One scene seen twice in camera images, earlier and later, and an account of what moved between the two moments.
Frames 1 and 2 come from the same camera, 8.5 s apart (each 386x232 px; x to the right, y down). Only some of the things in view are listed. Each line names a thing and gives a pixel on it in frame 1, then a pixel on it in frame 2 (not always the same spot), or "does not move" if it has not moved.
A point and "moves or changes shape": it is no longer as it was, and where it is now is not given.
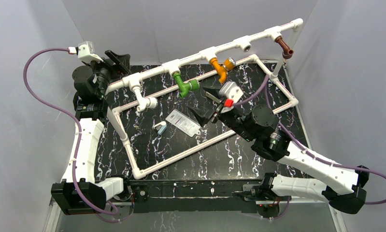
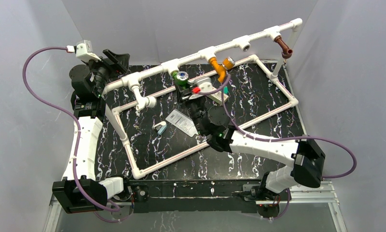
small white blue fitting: (161, 126) does not move
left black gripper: (116, 71) does not move
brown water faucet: (287, 53) does not move
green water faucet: (185, 87) moves or changes shape
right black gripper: (202, 120) → (184, 94)
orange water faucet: (229, 64) does not move
